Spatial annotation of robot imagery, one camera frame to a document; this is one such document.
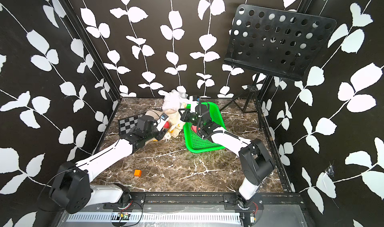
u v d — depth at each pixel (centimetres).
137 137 65
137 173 82
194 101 75
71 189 40
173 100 107
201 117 63
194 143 95
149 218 70
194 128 85
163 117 73
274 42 66
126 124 101
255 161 46
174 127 83
